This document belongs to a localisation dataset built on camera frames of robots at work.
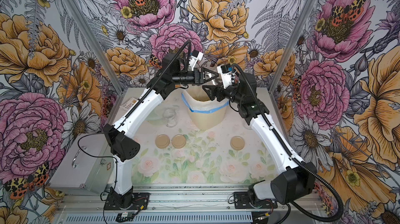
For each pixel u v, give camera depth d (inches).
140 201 29.1
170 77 23.3
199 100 29.8
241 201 29.1
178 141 37.1
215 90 24.3
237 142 37.1
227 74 23.5
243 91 21.2
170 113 38.7
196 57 25.6
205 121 35.2
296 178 15.4
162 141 37.2
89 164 27.3
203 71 24.3
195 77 24.7
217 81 27.6
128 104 42.6
